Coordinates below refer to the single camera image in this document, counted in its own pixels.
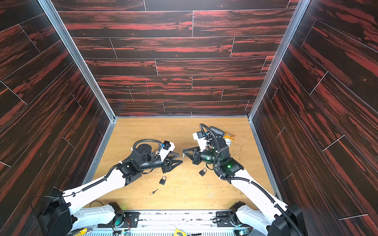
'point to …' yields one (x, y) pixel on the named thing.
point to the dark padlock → (203, 172)
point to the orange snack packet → (227, 135)
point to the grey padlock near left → (162, 181)
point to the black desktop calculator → (217, 133)
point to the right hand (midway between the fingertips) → (185, 149)
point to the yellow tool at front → (178, 232)
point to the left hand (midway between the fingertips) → (180, 158)
